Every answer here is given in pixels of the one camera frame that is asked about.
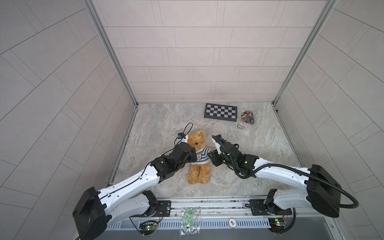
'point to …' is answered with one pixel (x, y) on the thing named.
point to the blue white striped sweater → (202, 156)
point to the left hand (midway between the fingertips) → (200, 149)
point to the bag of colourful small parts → (247, 117)
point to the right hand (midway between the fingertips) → (209, 155)
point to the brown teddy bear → (200, 173)
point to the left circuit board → (148, 227)
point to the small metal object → (240, 126)
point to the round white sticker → (232, 222)
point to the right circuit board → (277, 224)
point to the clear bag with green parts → (190, 221)
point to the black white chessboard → (221, 112)
